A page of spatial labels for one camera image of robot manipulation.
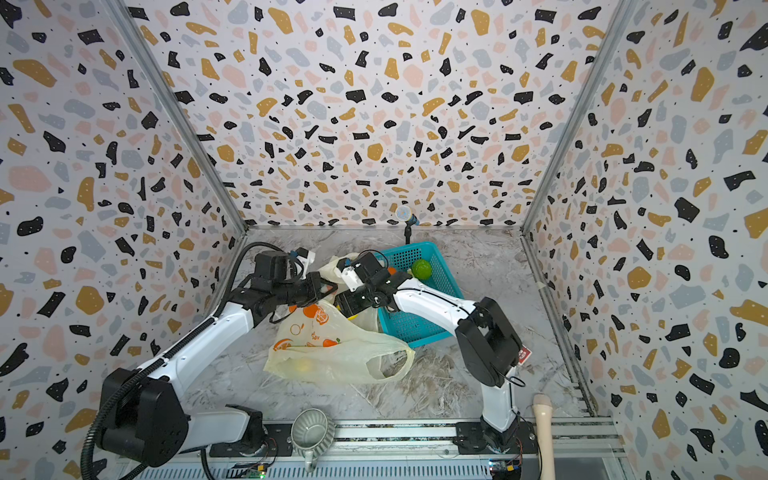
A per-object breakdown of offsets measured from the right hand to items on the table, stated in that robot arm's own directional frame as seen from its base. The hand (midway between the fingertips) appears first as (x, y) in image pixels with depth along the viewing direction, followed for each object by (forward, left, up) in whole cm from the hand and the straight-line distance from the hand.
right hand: (335, 299), depth 83 cm
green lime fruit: (+19, -25, -11) cm, 33 cm away
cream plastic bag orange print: (-10, +4, -5) cm, 12 cm away
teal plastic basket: (-1, -21, -16) cm, 27 cm away
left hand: (+2, -1, +6) cm, 6 cm away
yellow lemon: (-15, +8, -10) cm, 20 cm away
